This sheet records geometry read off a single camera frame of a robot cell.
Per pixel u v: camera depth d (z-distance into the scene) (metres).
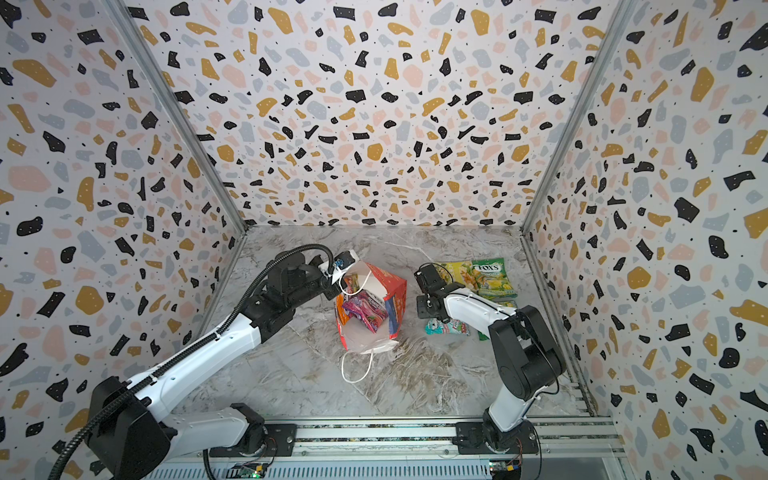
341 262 0.63
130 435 0.38
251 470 0.70
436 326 0.90
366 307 0.91
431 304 0.69
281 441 0.74
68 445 0.47
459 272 1.03
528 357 0.47
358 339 0.82
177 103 0.86
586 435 0.77
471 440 0.73
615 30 0.73
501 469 0.71
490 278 1.04
